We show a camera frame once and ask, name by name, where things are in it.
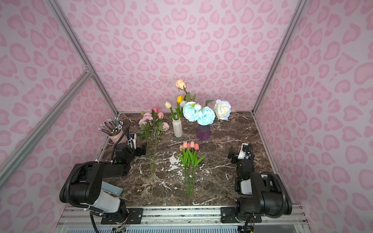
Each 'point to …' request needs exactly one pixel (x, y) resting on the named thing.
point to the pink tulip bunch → (176, 113)
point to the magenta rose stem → (158, 126)
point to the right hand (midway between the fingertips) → (240, 147)
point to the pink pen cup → (115, 139)
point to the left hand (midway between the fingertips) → (139, 141)
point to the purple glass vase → (203, 132)
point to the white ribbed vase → (177, 124)
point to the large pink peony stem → (151, 156)
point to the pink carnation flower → (146, 120)
